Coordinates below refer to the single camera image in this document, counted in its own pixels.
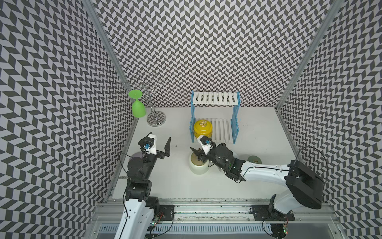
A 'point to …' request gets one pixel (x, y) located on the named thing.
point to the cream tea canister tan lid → (198, 167)
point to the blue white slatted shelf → (224, 130)
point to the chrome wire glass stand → (154, 118)
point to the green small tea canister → (255, 159)
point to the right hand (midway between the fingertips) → (196, 144)
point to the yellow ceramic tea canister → (203, 127)
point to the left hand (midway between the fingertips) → (160, 136)
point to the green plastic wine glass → (138, 108)
